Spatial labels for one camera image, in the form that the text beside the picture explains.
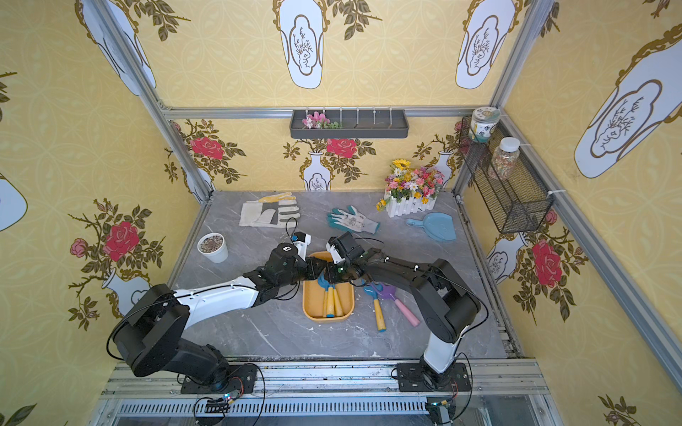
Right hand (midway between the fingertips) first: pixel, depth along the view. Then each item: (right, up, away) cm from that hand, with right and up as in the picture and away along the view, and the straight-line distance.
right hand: (331, 269), depth 91 cm
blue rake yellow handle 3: (+14, -6, -1) cm, 16 cm away
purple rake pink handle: (+19, -7, -2) cm, 20 cm away
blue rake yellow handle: (-2, -5, -1) cm, 5 cm away
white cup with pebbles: (-42, +7, +4) cm, 43 cm away
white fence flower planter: (+29, +28, +9) cm, 42 cm away
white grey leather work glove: (-24, +21, +22) cm, 39 cm away
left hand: (-4, +4, -3) cm, 7 cm away
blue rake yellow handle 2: (+2, -11, -6) cm, 13 cm away
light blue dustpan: (+42, +14, +18) cm, 48 cm away
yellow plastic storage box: (-6, -9, 0) cm, 11 cm away
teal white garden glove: (+7, +17, +19) cm, 26 cm away
